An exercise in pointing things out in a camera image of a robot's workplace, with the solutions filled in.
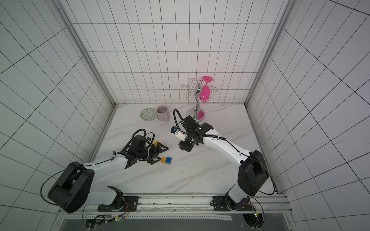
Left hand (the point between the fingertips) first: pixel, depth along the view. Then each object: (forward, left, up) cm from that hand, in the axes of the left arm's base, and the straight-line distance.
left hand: (164, 154), depth 85 cm
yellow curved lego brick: (+2, +4, +10) cm, 11 cm away
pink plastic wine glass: (+39, -26, +14) cm, 49 cm away
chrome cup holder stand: (+34, -22, +20) cm, 45 cm away
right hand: (+6, -12, +7) cm, 15 cm away
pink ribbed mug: (+31, +4, +1) cm, 32 cm away
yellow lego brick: (-1, +1, -4) cm, 5 cm away
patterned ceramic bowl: (+35, +17, -4) cm, 39 cm away
